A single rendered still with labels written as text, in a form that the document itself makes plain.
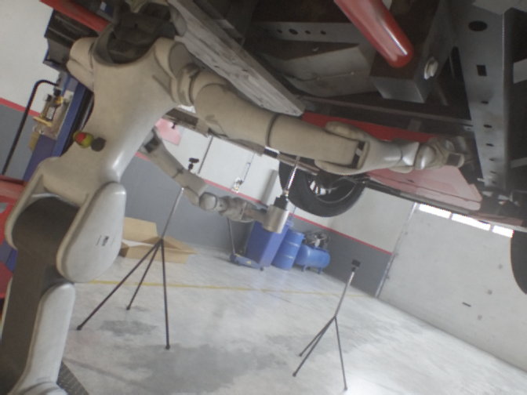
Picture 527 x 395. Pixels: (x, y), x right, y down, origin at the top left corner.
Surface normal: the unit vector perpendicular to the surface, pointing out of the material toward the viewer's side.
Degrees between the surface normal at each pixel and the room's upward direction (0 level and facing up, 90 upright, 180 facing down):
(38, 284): 103
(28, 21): 90
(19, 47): 90
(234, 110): 85
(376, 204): 90
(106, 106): 117
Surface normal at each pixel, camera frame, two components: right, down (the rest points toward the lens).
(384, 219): -0.56, -0.21
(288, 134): -0.20, 0.15
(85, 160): -0.21, -0.39
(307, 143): 0.04, 0.36
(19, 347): -0.42, 0.10
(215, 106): -0.18, -0.14
